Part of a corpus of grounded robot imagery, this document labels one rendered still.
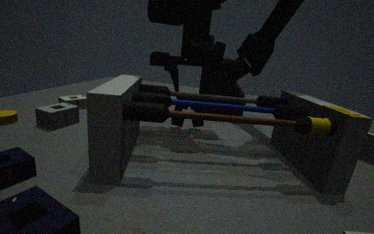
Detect yellow flat disc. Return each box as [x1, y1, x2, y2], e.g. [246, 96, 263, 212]
[0, 110, 18, 125]

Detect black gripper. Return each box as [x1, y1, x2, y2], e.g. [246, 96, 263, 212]
[150, 27, 237, 95]

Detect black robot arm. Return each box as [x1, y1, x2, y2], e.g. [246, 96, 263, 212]
[148, 0, 304, 85]

